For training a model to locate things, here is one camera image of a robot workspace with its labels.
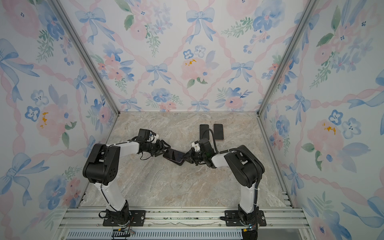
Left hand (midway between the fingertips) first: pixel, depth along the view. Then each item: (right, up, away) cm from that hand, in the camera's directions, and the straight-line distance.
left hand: (169, 147), depth 96 cm
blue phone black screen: (+22, +13, +14) cm, 29 cm away
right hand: (+8, -5, -5) cm, 11 cm away
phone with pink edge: (+3, -5, +3) cm, 7 cm away
